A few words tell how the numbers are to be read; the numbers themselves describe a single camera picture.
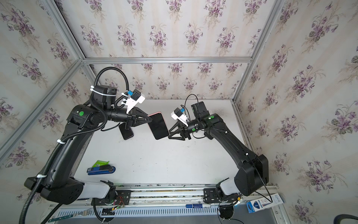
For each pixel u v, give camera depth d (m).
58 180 0.38
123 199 0.72
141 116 0.54
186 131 0.59
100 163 0.84
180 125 0.63
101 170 0.79
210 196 0.73
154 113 0.56
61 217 0.67
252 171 0.40
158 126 0.60
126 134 0.97
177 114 0.59
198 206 0.70
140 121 0.56
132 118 0.50
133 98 0.50
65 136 0.40
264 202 0.71
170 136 0.63
